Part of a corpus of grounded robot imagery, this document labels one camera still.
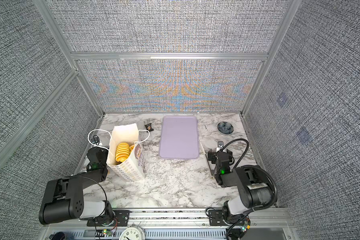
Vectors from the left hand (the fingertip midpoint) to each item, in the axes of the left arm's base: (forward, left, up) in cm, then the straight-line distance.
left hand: (107, 145), depth 91 cm
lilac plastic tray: (+11, -45, -10) cm, 47 cm away
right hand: (-4, -70, -3) cm, 70 cm away
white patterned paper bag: (-20, -20, +7) cm, 29 cm away
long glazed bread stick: (-12, -14, +11) cm, 21 cm away
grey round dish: (+14, -78, -5) cm, 79 cm away
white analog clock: (-44, -21, -5) cm, 49 cm away
